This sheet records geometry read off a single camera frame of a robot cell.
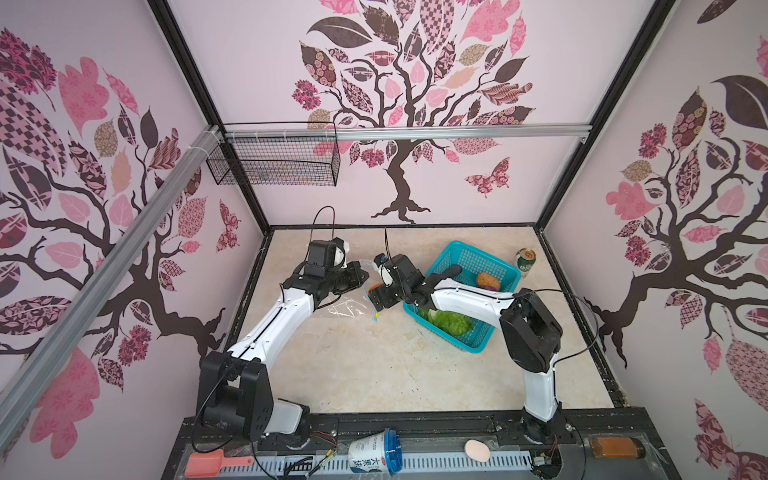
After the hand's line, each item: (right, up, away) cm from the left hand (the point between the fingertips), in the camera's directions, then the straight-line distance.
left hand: (370, 278), depth 83 cm
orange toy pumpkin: (+1, -2, +1) cm, 3 cm away
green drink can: (+51, +6, +14) cm, 53 cm away
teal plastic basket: (+35, +4, +20) cm, 41 cm away
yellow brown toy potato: (+38, -2, +15) cm, 41 cm away
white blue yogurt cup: (+4, -37, -19) cm, 42 cm away
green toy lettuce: (+24, -13, +1) cm, 27 cm away
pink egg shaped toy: (+27, -40, -13) cm, 50 cm away
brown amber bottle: (+56, -39, -14) cm, 70 cm away
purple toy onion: (+39, -4, +13) cm, 41 cm away
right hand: (+2, -3, +8) cm, 9 cm away
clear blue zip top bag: (-5, -9, +7) cm, 12 cm away
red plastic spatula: (-37, -42, -15) cm, 58 cm away
